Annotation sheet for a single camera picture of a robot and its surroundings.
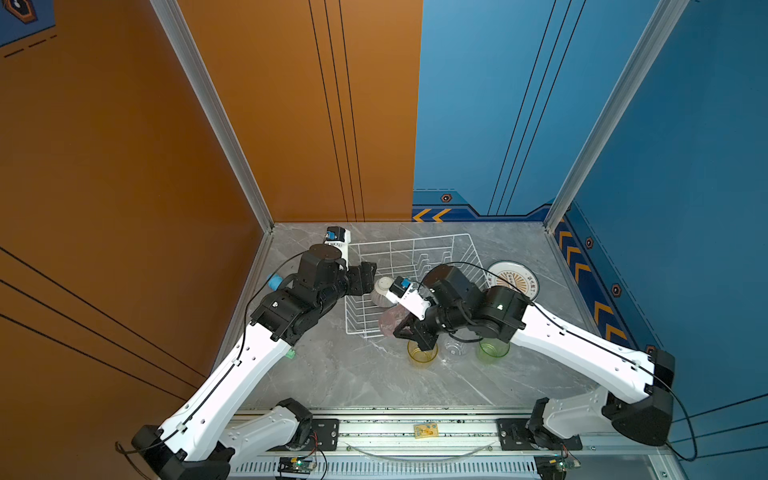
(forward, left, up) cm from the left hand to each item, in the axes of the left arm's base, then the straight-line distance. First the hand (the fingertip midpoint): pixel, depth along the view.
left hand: (364, 262), depth 69 cm
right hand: (-14, -8, -6) cm, 17 cm away
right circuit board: (-36, -45, -32) cm, 66 cm away
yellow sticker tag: (-29, -16, -31) cm, 45 cm away
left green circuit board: (-37, +16, -33) cm, 52 cm away
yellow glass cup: (-11, -15, -30) cm, 36 cm away
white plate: (+17, -49, -28) cm, 59 cm away
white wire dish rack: (+23, -13, -27) cm, 38 cm away
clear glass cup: (-9, -25, -31) cm, 41 cm away
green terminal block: (-10, +23, -31) cm, 40 cm away
